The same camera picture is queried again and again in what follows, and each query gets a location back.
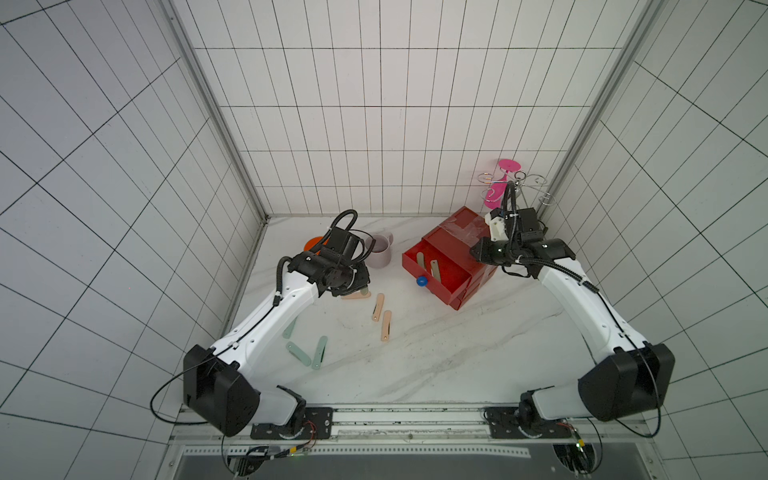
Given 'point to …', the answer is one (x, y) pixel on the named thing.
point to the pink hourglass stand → (497, 189)
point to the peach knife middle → (378, 307)
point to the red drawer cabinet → (455, 236)
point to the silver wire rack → (521, 185)
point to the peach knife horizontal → (357, 295)
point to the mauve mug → (381, 255)
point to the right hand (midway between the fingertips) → (474, 247)
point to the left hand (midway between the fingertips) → (362, 286)
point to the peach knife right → (387, 315)
